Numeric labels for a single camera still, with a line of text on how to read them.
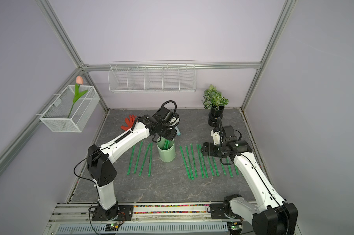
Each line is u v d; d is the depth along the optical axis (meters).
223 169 0.89
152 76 0.98
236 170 0.52
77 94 0.80
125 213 0.74
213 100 0.90
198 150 0.96
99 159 0.48
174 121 0.70
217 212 0.74
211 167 0.89
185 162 0.91
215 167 0.89
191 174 0.87
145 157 0.94
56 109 0.74
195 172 0.87
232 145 0.53
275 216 0.37
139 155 0.94
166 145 0.87
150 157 0.93
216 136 0.72
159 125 0.61
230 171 0.87
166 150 0.80
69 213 0.76
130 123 1.12
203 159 0.92
